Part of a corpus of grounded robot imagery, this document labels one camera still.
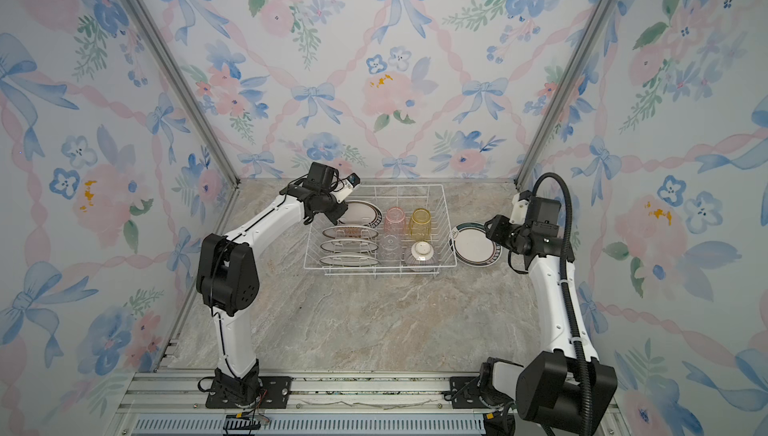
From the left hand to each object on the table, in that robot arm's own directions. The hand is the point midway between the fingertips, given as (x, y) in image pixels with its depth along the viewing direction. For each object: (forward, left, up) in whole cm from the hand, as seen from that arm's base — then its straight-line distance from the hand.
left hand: (342, 199), depth 95 cm
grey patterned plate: (-13, -3, -7) cm, 15 cm away
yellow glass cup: (-6, -25, -5) cm, 26 cm away
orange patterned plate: (-7, -2, -8) cm, 11 cm away
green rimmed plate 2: (-4, -6, -1) cm, 8 cm away
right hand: (-15, -43, +7) cm, 46 cm away
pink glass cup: (-6, -17, -4) cm, 18 cm away
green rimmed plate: (-7, -43, -15) cm, 46 cm away
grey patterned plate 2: (-17, -3, -8) cm, 19 cm away
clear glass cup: (-15, -15, -5) cm, 22 cm away
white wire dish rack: (+15, -22, -15) cm, 31 cm away
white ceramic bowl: (-14, -25, -8) cm, 30 cm away
